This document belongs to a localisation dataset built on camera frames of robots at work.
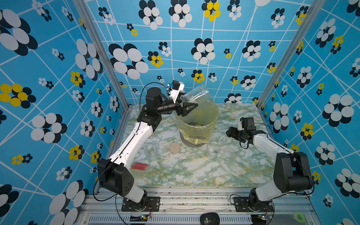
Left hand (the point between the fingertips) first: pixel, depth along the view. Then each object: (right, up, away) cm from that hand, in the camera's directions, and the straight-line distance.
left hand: (195, 99), depth 65 cm
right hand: (+28, -19, +28) cm, 44 cm away
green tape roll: (+53, -59, +4) cm, 80 cm away
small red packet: (-33, -39, +21) cm, 55 cm away
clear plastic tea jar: (+14, -31, +29) cm, 45 cm away
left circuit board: (-29, -61, +6) cm, 68 cm away
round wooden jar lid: (-12, -29, +29) cm, 43 cm away
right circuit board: (+32, -60, +4) cm, 68 cm away
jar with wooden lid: (-28, -31, +28) cm, 50 cm away
